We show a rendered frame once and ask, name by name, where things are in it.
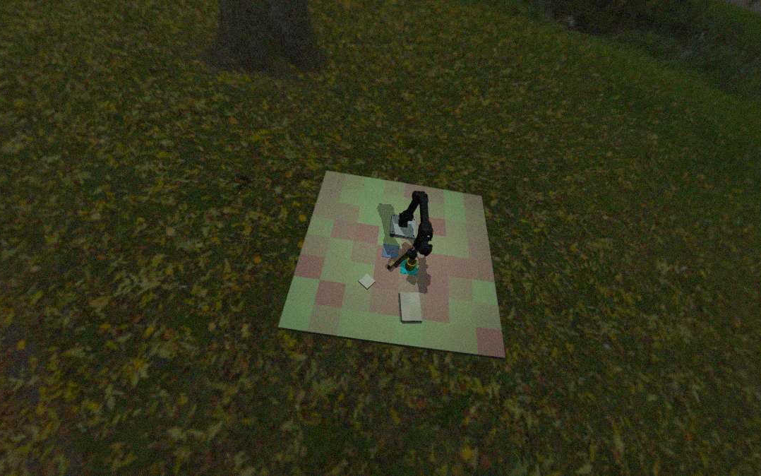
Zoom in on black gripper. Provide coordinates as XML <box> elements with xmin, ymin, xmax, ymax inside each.
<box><xmin>406</xmin><ymin>240</ymin><xmax>419</xmax><ymax>260</ymax></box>

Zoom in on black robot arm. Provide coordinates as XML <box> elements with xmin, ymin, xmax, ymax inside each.
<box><xmin>398</xmin><ymin>191</ymin><xmax>433</xmax><ymax>256</ymax></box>

